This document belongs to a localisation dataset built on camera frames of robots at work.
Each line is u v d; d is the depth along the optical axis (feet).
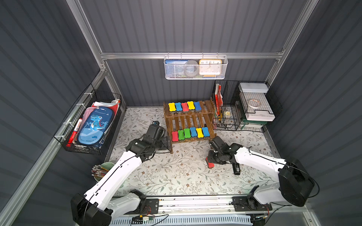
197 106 2.69
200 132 2.78
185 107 2.68
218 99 3.78
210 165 2.84
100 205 1.25
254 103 3.12
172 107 2.70
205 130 2.82
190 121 3.07
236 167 2.71
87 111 2.36
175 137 2.72
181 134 2.73
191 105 2.71
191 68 2.86
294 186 1.38
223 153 2.12
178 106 2.70
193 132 2.79
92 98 2.59
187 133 2.78
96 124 2.13
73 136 2.09
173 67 2.76
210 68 2.92
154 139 1.83
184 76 2.90
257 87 3.37
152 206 2.42
